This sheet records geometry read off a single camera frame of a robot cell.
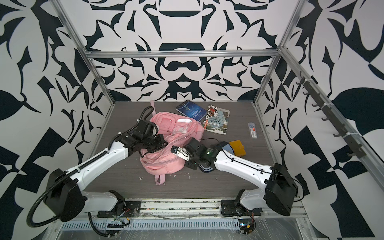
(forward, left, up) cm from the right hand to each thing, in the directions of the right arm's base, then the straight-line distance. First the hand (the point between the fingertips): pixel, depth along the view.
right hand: (186, 155), depth 79 cm
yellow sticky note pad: (+10, -31, -12) cm, 35 cm away
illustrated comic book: (+33, -20, -12) cm, 40 cm away
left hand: (+7, +9, +4) cm, 12 cm away
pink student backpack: (+22, +7, -7) cm, 24 cm away
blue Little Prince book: (+42, -3, -12) cm, 44 cm away
